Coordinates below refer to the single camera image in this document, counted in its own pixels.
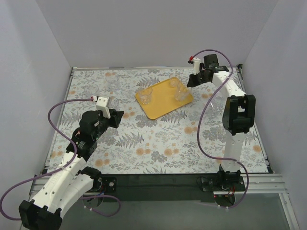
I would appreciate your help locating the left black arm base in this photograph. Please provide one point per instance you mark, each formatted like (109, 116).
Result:
(102, 186)

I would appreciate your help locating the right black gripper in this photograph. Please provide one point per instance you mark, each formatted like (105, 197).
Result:
(199, 78)

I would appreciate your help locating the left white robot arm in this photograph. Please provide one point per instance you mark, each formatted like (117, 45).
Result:
(47, 208)

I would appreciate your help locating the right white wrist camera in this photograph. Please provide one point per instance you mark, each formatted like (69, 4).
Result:
(196, 64)

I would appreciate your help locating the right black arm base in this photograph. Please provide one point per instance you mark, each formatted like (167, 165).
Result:
(223, 192)

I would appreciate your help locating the clear glass left edge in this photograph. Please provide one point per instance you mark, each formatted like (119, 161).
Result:
(91, 90)

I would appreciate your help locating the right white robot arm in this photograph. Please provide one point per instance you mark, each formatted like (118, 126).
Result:
(237, 119)

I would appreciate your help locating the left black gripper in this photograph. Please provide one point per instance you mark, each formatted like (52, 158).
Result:
(112, 118)

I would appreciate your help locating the yellow plastic tray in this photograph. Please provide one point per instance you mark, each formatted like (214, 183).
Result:
(163, 100)

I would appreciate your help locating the aluminium frame rail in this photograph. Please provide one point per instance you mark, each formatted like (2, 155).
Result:
(258, 184)

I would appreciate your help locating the small clear glass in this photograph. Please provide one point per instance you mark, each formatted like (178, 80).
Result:
(174, 78)

